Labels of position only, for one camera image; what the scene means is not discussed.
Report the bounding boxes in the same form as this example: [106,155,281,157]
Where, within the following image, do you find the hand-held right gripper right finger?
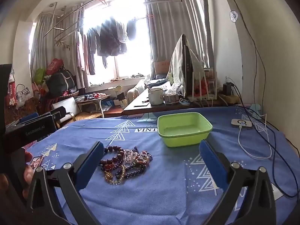
[199,140,277,225]

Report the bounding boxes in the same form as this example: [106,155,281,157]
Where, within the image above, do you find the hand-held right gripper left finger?
[26,141,105,225]

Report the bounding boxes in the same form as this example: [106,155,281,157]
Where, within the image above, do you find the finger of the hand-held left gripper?
[19,112,51,125]
[50,106,67,123]

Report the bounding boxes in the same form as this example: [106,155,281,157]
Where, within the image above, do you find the red-brown large bead bracelet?
[100,146,125,169]

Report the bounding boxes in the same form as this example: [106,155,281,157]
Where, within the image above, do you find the yellow bead bracelet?
[104,165,125,185]

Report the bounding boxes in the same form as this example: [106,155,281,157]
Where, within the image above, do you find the clear crystal bead bracelet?
[124,149,139,163]

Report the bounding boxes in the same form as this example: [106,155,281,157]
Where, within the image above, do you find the green plastic basin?
[157,112,213,148]

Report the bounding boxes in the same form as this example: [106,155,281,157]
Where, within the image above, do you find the dark bead bracelet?
[116,146,153,180]

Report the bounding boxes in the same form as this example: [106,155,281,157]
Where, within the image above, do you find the amber bead bracelet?
[131,155,150,169]

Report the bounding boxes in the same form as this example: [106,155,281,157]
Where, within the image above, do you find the person's left hand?
[22,149,35,199]

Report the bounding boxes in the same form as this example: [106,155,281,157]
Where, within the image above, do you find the red and white packet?
[8,70,33,106]

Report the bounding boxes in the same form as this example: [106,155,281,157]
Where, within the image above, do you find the photo card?
[30,156,44,170]

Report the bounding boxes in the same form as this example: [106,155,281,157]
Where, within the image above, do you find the black duffel bag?
[45,69,76,94]

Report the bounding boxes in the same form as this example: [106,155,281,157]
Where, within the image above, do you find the small folding table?
[75,94,111,119]

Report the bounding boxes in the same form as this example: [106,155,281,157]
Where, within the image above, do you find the green plastic bag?
[34,67,46,84]

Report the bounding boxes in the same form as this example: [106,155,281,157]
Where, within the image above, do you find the red bag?
[45,58,64,76]

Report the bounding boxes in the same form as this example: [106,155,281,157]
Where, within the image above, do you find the white charging device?
[231,118,253,130]

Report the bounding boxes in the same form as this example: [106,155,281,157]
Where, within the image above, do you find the grey curtain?
[138,0,214,81]
[30,5,90,91]

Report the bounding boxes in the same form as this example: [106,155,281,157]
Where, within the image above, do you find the blue printed tablecloth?
[23,105,293,225]

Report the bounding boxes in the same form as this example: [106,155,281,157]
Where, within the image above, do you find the power strip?
[218,93,240,105]

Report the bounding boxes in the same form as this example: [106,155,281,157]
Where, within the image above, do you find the dark wooden desk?
[121,82,237,116]

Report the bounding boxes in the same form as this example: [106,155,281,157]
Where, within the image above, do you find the black power adapter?
[223,82,235,96]

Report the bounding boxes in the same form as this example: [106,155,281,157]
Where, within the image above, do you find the crumpled plastic bag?
[163,83,183,105]

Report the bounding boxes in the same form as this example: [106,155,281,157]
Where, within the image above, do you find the hanging clothes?
[75,16,138,76]

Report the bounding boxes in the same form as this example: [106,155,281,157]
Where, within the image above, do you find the white enamel mug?
[148,88,164,105]

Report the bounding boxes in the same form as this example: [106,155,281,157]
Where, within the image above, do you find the metal drying rack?
[42,0,183,50]

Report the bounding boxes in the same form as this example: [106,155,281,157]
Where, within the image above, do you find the cloth-covered monitor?
[169,34,205,98]

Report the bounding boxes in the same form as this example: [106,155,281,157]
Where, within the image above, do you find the cardboard box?
[153,60,171,78]

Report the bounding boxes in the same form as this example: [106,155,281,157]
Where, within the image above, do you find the white cable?
[238,127,273,159]

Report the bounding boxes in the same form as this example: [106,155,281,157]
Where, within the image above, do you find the black wall cable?
[219,0,269,122]

